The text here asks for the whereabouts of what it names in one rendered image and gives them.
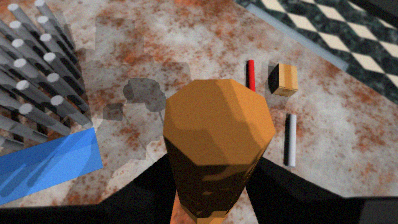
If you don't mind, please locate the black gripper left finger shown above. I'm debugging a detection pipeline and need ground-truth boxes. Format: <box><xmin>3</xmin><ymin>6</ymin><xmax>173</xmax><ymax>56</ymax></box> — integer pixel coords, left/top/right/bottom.
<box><xmin>0</xmin><ymin>153</ymin><xmax>176</xmax><ymax>224</ymax></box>

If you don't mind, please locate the orange-brown hook pick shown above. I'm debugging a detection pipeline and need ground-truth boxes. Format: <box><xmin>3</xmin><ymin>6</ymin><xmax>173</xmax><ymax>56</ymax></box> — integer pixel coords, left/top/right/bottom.
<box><xmin>163</xmin><ymin>79</ymin><xmax>276</xmax><ymax>224</ymax></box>

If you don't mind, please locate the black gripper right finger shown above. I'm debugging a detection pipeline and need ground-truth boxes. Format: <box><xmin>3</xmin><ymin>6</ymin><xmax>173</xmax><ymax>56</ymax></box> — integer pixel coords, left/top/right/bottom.
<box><xmin>245</xmin><ymin>157</ymin><xmax>398</xmax><ymax>224</ymax></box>

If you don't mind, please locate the red-handled screwdriver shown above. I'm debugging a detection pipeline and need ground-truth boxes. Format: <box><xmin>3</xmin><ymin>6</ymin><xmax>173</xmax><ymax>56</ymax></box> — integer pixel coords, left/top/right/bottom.
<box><xmin>247</xmin><ymin>60</ymin><xmax>255</xmax><ymax>92</ymax></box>

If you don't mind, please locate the tan cardboard box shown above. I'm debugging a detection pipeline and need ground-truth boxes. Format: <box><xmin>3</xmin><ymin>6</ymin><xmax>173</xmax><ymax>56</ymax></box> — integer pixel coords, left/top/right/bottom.
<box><xmin>272</xmin><ymin>63</ymin><xmax>298</xmax><ymax>97</ymax></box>

